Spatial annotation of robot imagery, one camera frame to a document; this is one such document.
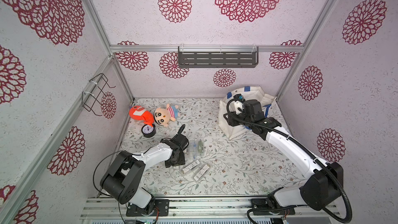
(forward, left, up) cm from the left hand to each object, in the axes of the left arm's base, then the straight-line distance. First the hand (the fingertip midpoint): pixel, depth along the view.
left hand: (178, 163), depth 89 cm
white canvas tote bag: (+39, -45, +18) cm, 62 cm away
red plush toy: (+31, +28, +7) cm, 42 cm away
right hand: (+18, -26, +25) cm, 40 cm away
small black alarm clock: (+20, +21, +3) cm, 29 cm away
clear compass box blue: (+8, -9, +1) cm, 11 cm away
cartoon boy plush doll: (+28, +12, +8) cm, 31 cm away
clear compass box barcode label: (-3, -7, +2) cm, 8 cm away
